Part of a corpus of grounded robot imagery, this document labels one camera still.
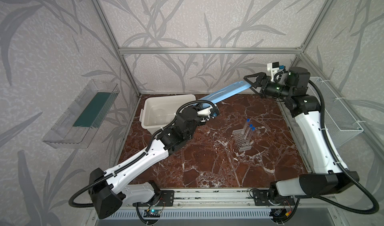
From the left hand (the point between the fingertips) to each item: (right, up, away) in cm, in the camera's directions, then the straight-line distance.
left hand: (202, 98), depth 69 cm
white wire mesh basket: (+57, -12, -9) cm, 59 cm away
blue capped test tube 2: (+34, -18, +33) cm, 50 cm away
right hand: (+20, +9, -4) cm, 22 cm away
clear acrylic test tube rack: (+24, -25, +24) cm, 43 cm away
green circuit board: (-24, -56, +3) cm, 61 cm away
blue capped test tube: (+34, -15, +39) cm, 53 cm away
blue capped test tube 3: (+33, -22, +27) cm, 48 cm away
